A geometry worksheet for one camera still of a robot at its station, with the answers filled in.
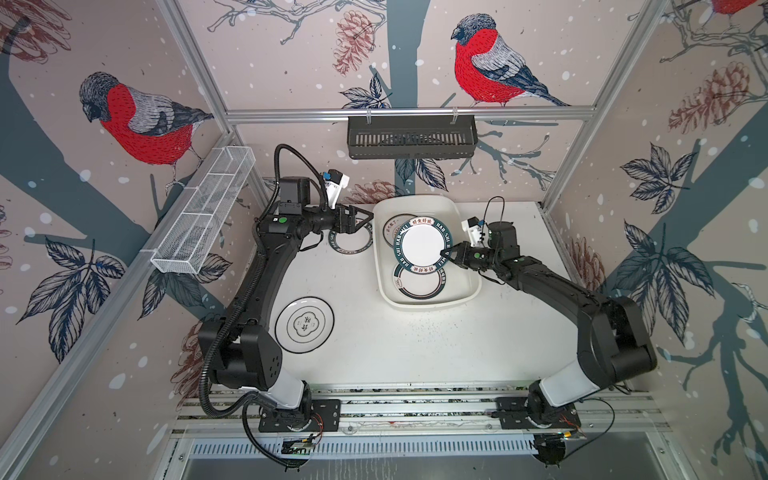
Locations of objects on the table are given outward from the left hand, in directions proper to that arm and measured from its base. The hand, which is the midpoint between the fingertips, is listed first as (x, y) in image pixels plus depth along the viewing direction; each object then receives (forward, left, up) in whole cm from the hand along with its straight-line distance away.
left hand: (361, 212), depth 75 cm
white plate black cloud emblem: (-15, +19, -33) cm, 42 cm away
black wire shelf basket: (+43, -13, -5) cm, 45 cm away
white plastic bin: (-4, -31, -32) cm, 44 cm away
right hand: (-2, -22, -16) cm, 28 cm away
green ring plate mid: (+3, -16, -16) cm, 23 cm away
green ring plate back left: (+16, +7, -33) cm, 37 cm away
